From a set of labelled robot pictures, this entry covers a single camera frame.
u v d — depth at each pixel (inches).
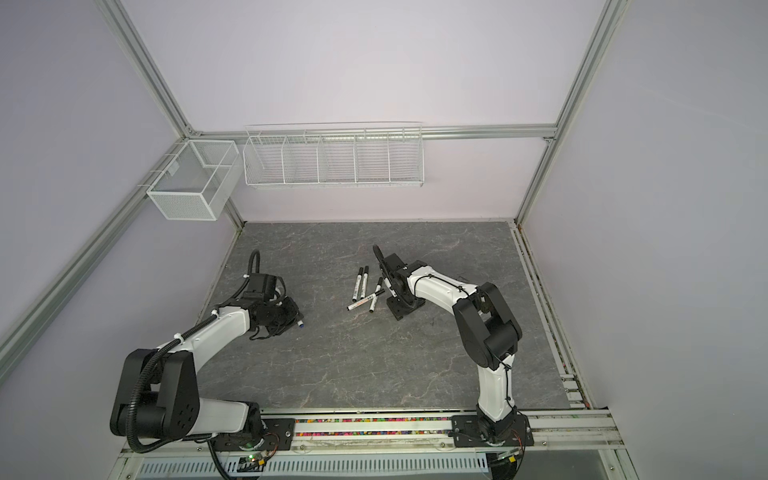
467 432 28.9
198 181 38.0
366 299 38.5
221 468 27.3
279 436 28.9
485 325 20.1
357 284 40.1
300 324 34.4
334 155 38.2
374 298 38.3
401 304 32.1
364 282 40.1
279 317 30.4
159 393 16.7
